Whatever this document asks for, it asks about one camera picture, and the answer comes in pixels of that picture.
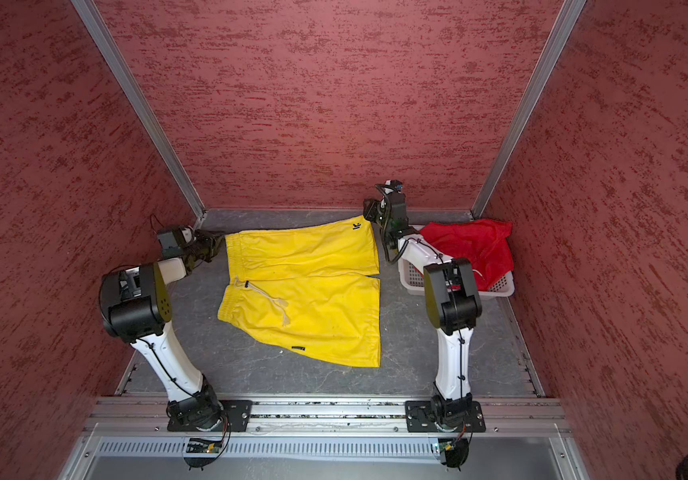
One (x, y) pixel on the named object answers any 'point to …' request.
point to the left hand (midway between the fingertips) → (227, 235)
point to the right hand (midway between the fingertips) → (366, 206)
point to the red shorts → (484, 245)
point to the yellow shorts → (311, 289)
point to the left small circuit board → (202, 445)
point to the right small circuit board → (445, 446)
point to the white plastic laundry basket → (419, 250)
